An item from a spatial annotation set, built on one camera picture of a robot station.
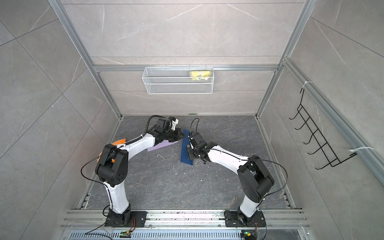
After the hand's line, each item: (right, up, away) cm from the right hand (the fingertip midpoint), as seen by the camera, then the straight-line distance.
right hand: (192, 151), depth 90 cm
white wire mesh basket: (-9, +47, +11) cm, 49 cm away
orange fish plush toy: (-52, +4, +11) cm, 53 cm away
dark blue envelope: (-4, -2, -6) cm, 8 cm away
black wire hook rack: (+58, +2, -30) cm, 65 cm away
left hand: (-3, +11, +2) cm, 12 cm away
